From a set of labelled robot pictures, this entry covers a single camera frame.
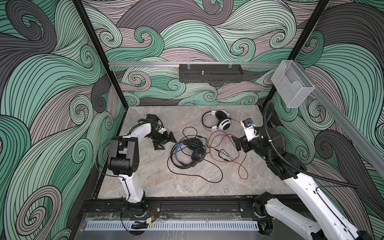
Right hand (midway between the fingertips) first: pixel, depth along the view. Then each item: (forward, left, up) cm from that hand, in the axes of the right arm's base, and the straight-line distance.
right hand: (243, 132), depth 70 cm
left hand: (+6, +38, -21) cm, 44 cm away
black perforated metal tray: (+44, +12, +4) cm, 46 cm away
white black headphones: (+22, +2, -21) cm, 30 cm away
